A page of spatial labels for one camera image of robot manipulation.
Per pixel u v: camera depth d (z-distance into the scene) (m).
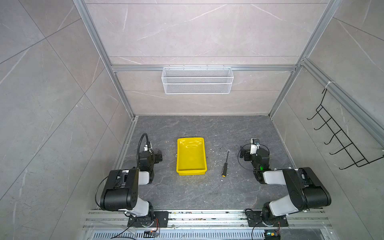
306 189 0.46
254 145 0.79
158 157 0.87
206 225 0.73
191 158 0.94
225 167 0.91
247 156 0.84
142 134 0.71
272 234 0.70
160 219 0.73
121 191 0.45
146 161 0.71
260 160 0.71
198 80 1.01
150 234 0.70
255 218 0.73
